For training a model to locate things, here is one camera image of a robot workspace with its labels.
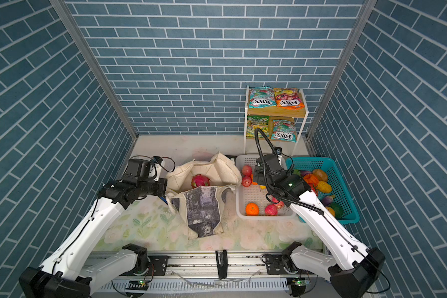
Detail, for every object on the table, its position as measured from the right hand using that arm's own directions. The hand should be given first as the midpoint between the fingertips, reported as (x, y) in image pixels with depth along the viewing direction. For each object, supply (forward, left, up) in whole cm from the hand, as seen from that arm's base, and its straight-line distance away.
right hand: (265, 169), depth 75 cm
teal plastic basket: (+3, -38, -18) cm, 42 cm away
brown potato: (+12, -31, -19) cm, 39 cm away
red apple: (+13, +7, -19) cm, 24 cm away
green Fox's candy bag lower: (+30, -12, -5) cm, 33 cm away
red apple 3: (-9, -5, -18) cm, 21 cm away
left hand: (-6, +41, -5) cm, 41 cm away
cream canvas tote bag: (-15, +25, -9) cm, 30 cm away
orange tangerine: (-9, +4, -19) cm, 21 cm away
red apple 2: (+5, +7, -19) cm, 21 cm away
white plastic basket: (+1, +1, -23) cm, 23 cm away
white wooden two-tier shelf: (+28, -4, +8) cm, 30 cm away
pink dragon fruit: (+2, +30, -15) cm, 34 cm away
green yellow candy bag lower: (+36, +2, -5) cm, 37 cm away
